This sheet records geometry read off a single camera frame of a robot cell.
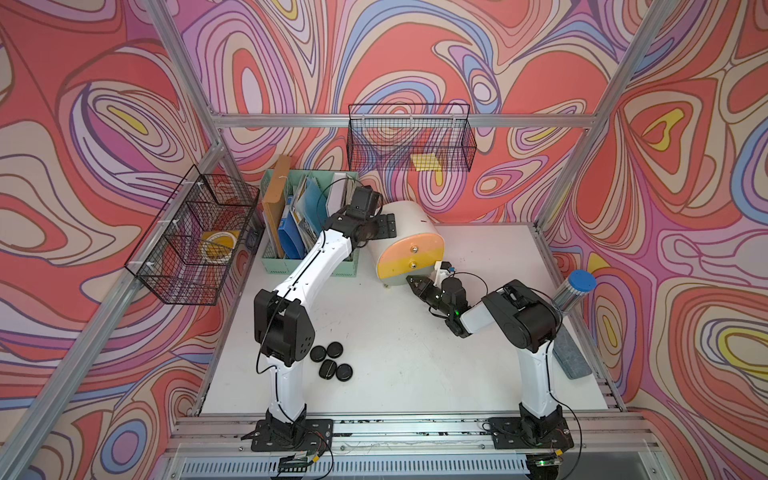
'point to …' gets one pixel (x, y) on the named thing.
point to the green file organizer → (295, 207)
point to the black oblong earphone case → (327, 369)
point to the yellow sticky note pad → (426, 162)
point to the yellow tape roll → (218, 247)
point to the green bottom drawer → (397, 279)
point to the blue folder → (291, 240)
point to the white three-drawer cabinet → (419, 243)
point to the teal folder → (312, 202)
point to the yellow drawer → (410, 263)
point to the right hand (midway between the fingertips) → (408, 284)
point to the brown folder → (274, 203)
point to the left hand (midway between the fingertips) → (385, 226)
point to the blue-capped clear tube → (579, 283)
